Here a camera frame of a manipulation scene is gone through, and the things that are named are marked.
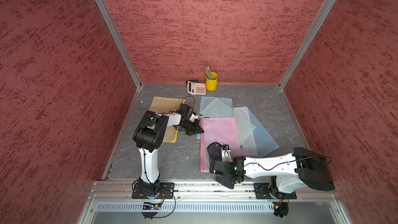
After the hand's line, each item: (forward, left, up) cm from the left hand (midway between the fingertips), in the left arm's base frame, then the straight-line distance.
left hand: (203, 133), depth 93 cm
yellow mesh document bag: (+24, +30, -2) cm, 38 cm away
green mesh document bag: (+21, -10, -3) cm, 23 cm away
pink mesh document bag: (+2, -13, -1) cm, 13 cm away
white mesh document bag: (-4, -28, -2) cm, 28 cm away
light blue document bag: (+26, -2, -1) cm, 26 cm away
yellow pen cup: (+39, -6, +4) cm, 39 cm away
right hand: (-21, -11, -1) cm, 24 cm away
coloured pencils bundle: (+42, -3, +13) cm, 44 cm away
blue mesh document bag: (-5, -38, -3) cm, 39 cm away
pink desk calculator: (+38, +7, +1) cm, 39 cm away
